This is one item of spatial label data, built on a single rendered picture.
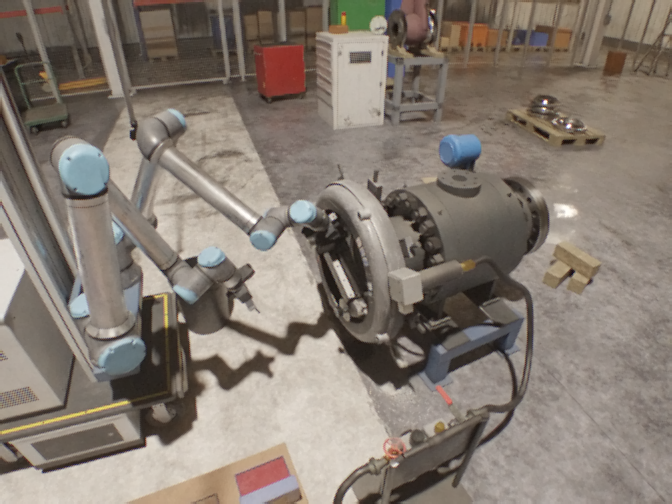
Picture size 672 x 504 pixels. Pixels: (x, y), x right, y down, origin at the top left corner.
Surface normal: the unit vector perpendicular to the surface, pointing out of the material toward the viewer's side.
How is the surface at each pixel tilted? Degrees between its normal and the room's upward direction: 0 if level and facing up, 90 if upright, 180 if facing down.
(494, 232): 57
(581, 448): 0
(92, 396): 0
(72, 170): 82
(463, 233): 51
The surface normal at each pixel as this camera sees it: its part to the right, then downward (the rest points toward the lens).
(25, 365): 0.35, 0.54
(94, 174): 0.71, 0.29
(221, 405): 0.00, -0.82
